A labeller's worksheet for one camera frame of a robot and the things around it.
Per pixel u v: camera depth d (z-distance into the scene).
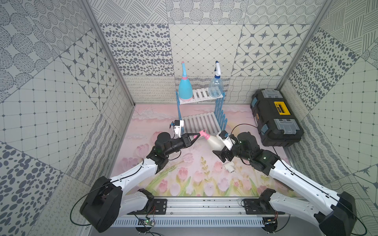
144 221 0.70
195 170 0.86
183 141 0.66
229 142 0.65
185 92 0.83
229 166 0.85
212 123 1.07
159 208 0.73
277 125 0.86
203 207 0.75
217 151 0.72
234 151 0.65
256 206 0.73
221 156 0.66
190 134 0.70
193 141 0.71
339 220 0.37
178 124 0.70
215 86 0.92
